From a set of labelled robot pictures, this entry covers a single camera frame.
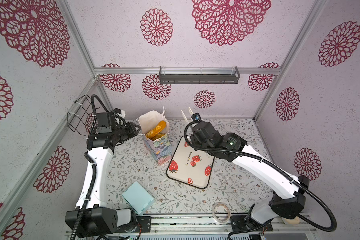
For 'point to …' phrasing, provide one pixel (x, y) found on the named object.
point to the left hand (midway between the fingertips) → (138, 130)
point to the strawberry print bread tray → (190, 165)
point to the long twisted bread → (156, 132)
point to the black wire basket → (76, 118)
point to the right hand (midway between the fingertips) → (196, 131)
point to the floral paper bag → (159, 151)
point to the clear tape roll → (215, 217)
